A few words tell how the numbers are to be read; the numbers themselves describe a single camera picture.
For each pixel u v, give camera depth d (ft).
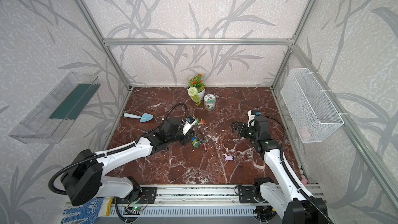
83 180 1.35
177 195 2.47
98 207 2.29
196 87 3.31
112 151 1.56
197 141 2.72
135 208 2.32
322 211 1.21
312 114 2.05
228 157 2.79
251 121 2.37
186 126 2.38
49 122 2.10
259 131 2.02
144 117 3.37
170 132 2.14
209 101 3.34
